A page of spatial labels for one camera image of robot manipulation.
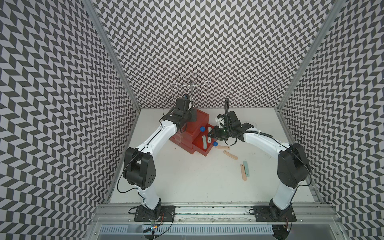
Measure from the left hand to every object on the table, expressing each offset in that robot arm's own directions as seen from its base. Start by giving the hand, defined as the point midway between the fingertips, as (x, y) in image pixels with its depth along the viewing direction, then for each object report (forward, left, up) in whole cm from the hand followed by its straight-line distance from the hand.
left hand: (192, 115), depth 88 cm
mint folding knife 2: (-13, -10, -7) cm, 18 cm away
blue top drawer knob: (-9, -6, -2) cm, 11 cm away
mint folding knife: (-11, -7, -12) cm, 18 cm away
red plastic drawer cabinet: (-13, -2, -5) cm, 14 cm away
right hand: (-11, -10, -7) cm, 16 cm away
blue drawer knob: (-14, -13, -10) cm, 22 cm away
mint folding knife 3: (-24, -32, -21) cm, 46 cm away
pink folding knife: (-10, -19, -20) cm, 30 cm away
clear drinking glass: (+4, -42, -14) cm, 44 cm away
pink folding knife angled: (-15, -24, -23) cm, 36 cm away
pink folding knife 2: (-28, -30, -21) cm, 46 cm away
